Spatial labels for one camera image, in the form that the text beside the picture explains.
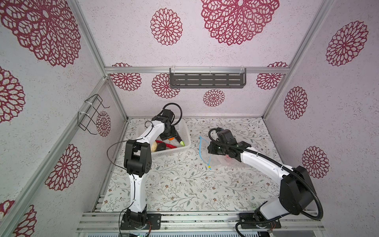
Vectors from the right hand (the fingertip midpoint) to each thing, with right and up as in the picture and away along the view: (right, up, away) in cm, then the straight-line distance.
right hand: (207, 145), depth 85 cm
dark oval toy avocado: (-29, -2, +11) cm, 31 cm away
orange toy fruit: (-22, +3, +8) cm, 23 cm away
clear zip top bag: (+6, -12, +12) cm, 18 cm away
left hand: (-23, +4, +13) cm, 26 cm away
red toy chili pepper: (-25, -1, +15) cm, 29 cm away
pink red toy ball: (+6, -3, -21) cm, 22 cm away
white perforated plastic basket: (-16, +11, +18) cm, 27 cm away
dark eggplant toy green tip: (-15, 0, +17) cm, 23 cm away
